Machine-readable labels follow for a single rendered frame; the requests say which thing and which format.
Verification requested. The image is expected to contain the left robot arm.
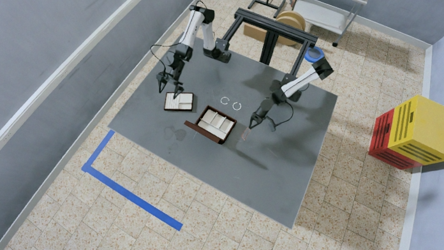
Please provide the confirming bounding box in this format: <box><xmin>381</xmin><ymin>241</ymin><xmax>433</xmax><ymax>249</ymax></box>
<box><xmin>260</xmin><ymin>56</ymin><xmax>334</xmax><ymax>111</ymax></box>

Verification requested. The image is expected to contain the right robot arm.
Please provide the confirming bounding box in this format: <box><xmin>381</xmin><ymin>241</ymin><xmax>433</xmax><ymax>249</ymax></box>
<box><xmin>164</xmin><ymin>5</ymin><xmax>230</xmax><ymax>72</ymax></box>

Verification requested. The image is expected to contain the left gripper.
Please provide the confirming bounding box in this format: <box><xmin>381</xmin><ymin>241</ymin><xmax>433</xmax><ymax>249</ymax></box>
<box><xmin>249</xmin><ymin>106</ymin><xmax>276</xmax><ymax>129</ymax></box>

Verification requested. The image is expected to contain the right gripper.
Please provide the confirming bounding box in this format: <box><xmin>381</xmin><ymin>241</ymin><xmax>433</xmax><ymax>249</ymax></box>
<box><xmin>158</xmin><ymin>68</ymin><xmax>184</xmax><ymax>99</ymax></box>

